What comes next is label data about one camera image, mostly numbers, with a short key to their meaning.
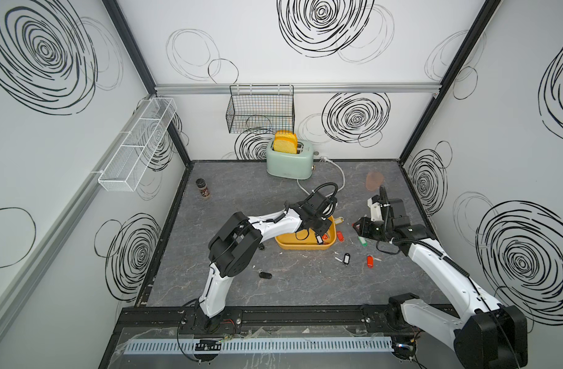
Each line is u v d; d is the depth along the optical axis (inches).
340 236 36.9
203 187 39.3
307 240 30.7
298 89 35.3
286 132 40.2
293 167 43.5
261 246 35.7
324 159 47.5
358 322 29.4
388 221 24.7
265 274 32.8
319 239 36.0
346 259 34.2
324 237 36.7
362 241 35.9
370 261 34.2
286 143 38.8
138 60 32.3
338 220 38.9
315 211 28.3
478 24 29.7
